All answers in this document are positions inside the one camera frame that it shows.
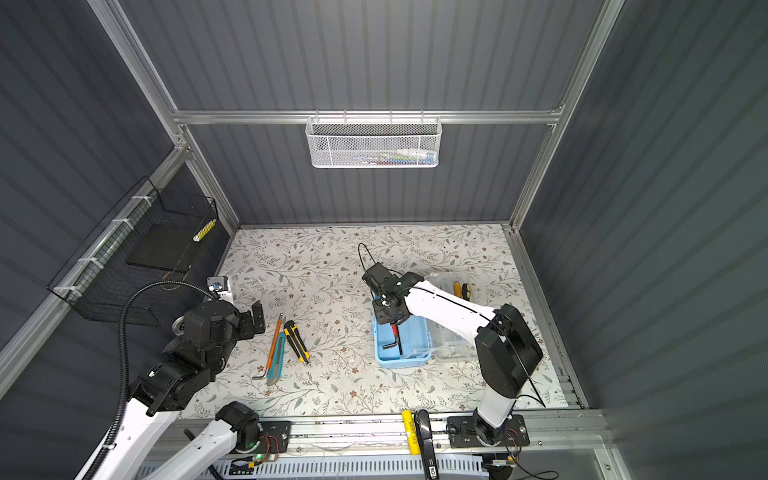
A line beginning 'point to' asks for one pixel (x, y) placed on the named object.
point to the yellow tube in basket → (204, 230)
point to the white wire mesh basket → (373, 142)
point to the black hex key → (397, 342)
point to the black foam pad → (165, 246)
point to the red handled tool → (395, 329)
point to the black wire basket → (97, 283)
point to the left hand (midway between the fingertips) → (238, 307)
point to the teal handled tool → (275, 372)
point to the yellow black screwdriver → (462, 290)
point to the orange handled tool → (272, 351)
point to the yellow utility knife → (296, 341)
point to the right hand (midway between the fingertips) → (389, 314)
